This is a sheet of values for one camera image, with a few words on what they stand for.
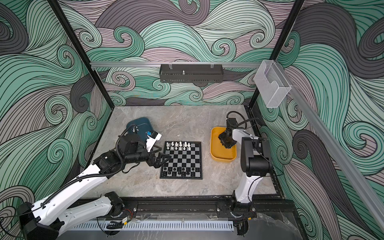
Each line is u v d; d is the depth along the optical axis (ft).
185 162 2.88
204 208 2.44
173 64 3.05
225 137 2.89
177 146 3.10
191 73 3.13
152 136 2.01
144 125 3.54
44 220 1.25
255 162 1.62
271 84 2.60
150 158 2.00
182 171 2.73
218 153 3.00
